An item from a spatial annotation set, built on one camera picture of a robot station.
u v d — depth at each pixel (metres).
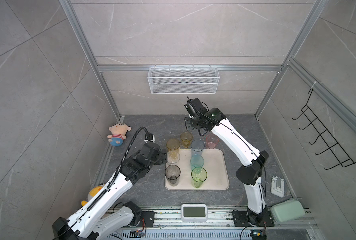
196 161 0.93
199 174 0.75
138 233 0.70
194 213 0.72
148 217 0.73
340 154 0.62
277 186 0.83
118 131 1.00
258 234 0.70
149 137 0.63
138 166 0.50
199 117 0.58
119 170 0.46
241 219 0.73
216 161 0.92
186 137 1.05
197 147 0.85
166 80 1.01
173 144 0.89
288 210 0.73
